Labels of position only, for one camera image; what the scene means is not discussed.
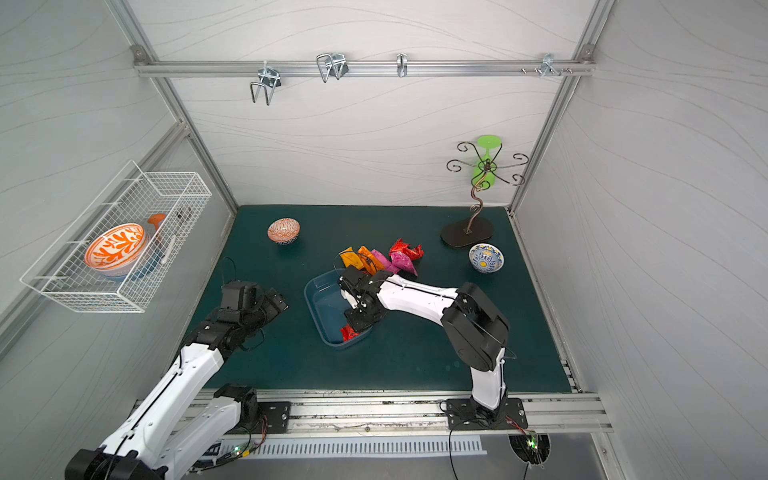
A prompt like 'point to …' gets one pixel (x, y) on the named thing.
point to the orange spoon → (156, 218)
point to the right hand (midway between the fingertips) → (357, 323)
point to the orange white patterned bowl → (116, 251)
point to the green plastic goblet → (484, 171)
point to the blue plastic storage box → (326, 307)
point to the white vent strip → (368, 447)
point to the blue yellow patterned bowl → (486, 258)
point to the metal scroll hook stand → (458, 233)
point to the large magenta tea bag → (403, 262)
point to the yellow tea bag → (350, 257)
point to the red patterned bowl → (283, 230)
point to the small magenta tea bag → (388, 265)
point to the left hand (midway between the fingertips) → (275, 305)
